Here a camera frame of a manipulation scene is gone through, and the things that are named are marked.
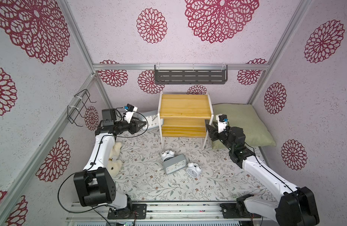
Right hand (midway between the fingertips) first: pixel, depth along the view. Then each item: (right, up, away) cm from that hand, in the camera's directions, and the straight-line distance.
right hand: (210, 122), depth 78 cm
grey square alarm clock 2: (-20, -25, +6) cm, 32 cm away
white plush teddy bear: (-56, -25, +6) cm, 61 cm away
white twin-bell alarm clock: (-24, -20, +8) cm, 32 cm away
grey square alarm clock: (-33, +2, +1) cm, 33 cm away
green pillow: (+30, +5, +22) cm, 38 cm away
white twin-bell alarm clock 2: (-9, -27, +3) cm, 29 cm away
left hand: (-38, 0, +2) cm, 38 cm away
